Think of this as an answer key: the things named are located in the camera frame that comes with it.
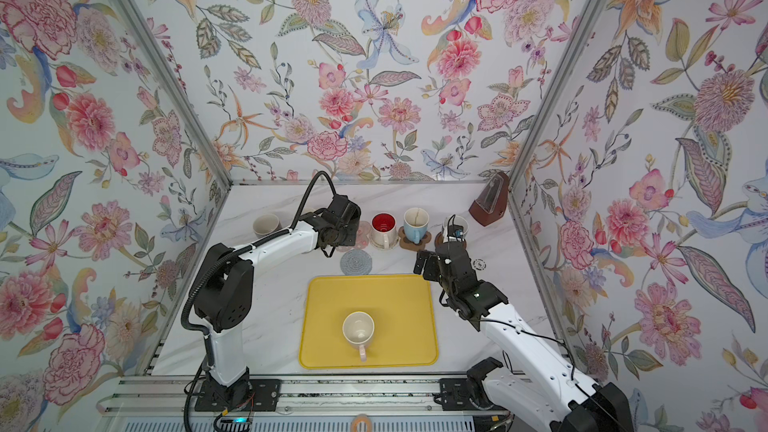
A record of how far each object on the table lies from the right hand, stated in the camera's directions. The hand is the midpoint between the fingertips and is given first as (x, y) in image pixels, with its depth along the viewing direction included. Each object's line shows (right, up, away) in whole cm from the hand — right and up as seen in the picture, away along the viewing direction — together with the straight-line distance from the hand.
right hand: (432, 253), depth 82 cm
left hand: (-23, +4, +13) cm, 27 cm away
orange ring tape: (-19, -38, -10) cm, 44 cm away
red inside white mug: (-13, +5, +16) cm, 21 cm away
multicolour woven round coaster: (-16, 0, +20) cm, 25 cm away
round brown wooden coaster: (+6, +2, +22) cm, 23 cm away
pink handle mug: (-20, -21, +2) cm, 29 cm away
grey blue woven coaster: (-22, -5, +16) cm, 28 cm away
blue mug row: (+3, +8, -14) cm, 16 cm away
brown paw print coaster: (-5, 0, +21) cm, 22 cm away
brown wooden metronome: (+24, +15, +21) cm, 35 cm away
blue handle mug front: (-2, +8, +22) cm, 23 cm away
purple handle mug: (-52, +8, +18) cm, 56 cm away
